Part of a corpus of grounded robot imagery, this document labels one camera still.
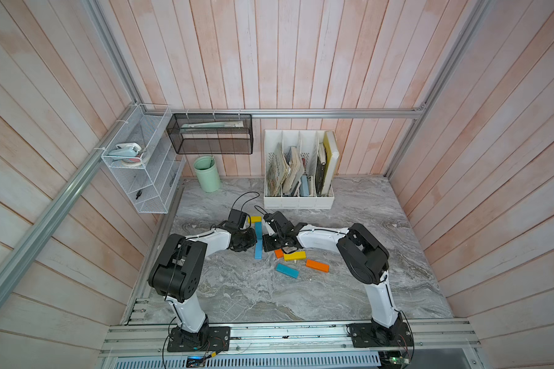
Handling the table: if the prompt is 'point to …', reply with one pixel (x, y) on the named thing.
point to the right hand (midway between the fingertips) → (262, 243)
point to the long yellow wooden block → (298, 255)
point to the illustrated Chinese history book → (277, 173)
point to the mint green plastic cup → (208, 173)
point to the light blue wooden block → (258, 250)
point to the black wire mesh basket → (211, 133)
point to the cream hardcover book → (332, 157)
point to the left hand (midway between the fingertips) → (256, 243)
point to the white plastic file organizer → (292, 171)
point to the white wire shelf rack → (152, 185)
